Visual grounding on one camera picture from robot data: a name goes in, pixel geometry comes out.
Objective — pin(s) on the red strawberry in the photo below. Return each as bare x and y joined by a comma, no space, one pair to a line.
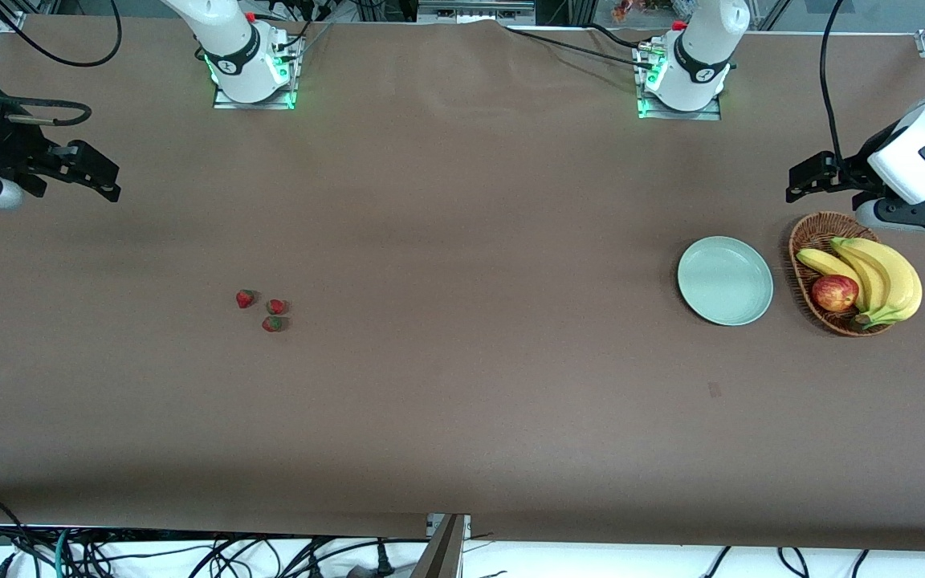
246,299
275,307
273,323

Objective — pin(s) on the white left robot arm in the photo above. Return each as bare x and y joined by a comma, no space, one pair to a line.
703,48

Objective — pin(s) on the yellow banana bunch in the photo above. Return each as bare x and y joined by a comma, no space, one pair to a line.
892,281

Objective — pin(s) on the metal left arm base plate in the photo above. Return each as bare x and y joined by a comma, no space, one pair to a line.
679,116

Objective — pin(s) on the brown table cover sheet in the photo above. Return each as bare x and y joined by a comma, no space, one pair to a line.
462,401

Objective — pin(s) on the brown wicker basket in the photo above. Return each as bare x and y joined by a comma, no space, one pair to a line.
812,241

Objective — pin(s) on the orange colourful background object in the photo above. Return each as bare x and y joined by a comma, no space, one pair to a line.
639,8

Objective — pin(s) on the pale green round plate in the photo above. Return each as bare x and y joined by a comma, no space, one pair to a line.
725,281

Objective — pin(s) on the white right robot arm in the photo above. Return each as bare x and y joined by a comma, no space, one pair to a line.
230,40

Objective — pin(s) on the red apple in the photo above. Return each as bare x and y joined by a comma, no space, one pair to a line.
835,293

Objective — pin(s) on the aluminium corner bracket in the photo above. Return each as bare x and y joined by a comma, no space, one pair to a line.
9,18

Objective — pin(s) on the silver metal frame box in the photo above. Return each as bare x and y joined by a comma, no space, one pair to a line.
474,10

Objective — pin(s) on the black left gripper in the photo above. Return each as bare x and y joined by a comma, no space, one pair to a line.
849,174

